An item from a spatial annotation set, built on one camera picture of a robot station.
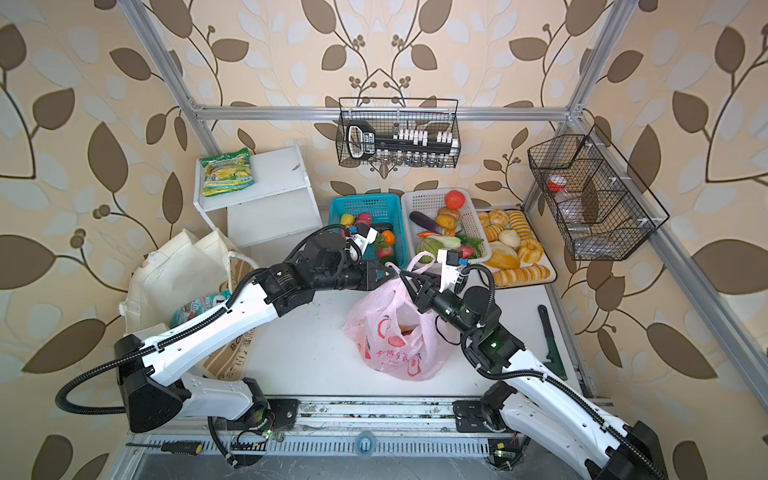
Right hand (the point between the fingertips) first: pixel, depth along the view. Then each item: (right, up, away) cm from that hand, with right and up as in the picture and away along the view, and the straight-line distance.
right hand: (405, 276), depth 67 cm
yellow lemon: (-20, +16, +44) cm, 51 cm away
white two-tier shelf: (-37, +21, +12) cm, 44 cm away
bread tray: (+41, +3, +35) cm, 54 cm away
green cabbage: (+11, +7, +32) cm, 35 cm away
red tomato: (+20, +23, +43) cm, 53 cm away
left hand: (-1, +1, -1) cm, 2 cm away
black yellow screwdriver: (-52, -40, +2) cm, 66 cm away
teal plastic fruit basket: (-7, +20, +45) cm, 50 cm away
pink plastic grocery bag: (-3, -14, +1) cm, 14 cm away
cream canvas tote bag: (-59, 0, +10) cm, 60 cm away
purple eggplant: (+9, +15, +45) cm, 48 cm away
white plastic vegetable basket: (+16, +15, +43) cm, 48 cm away
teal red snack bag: (-54, -9, +9) cm, 56 cm away
